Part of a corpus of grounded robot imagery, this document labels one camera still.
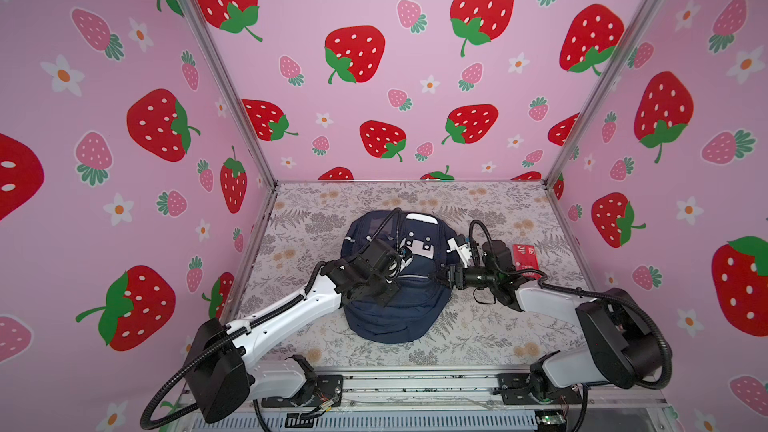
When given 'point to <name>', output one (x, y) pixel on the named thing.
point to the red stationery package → (526, 257)
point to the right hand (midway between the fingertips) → (432, 276)
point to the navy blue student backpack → (423, 242)
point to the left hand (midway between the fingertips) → (393, 282)
